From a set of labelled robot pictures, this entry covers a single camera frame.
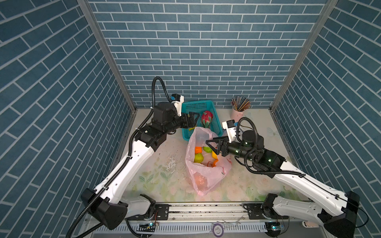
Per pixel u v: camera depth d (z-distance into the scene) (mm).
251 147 489
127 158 427
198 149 896
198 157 883
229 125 592
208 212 753
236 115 1079
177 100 587
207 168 691
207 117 1050
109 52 880
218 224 707
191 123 606
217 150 579
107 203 366
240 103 1083
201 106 1154
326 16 733
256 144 468
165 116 495
